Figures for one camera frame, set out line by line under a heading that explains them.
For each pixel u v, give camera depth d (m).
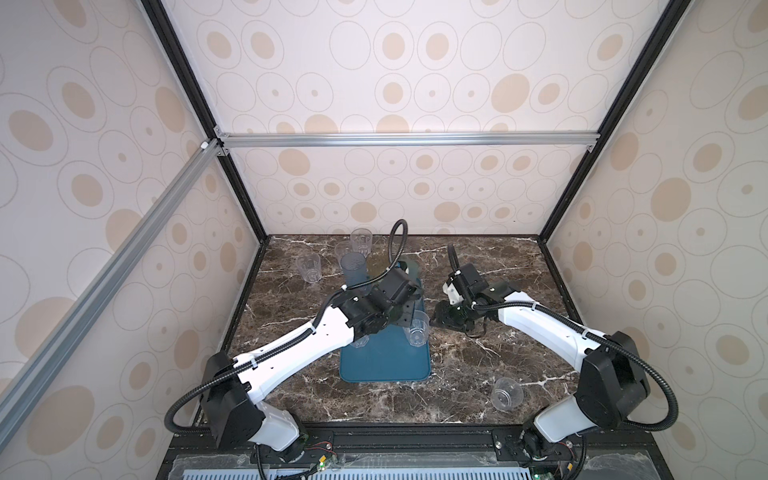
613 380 0.43
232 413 0.38
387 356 0.88
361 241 1.17
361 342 0.90
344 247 1.12
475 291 0.66
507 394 0.81
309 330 0.46
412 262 1.12
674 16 0.68
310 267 1.07
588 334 0.47
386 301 0.55
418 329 0.92
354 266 1.03
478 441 0.75
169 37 0.70
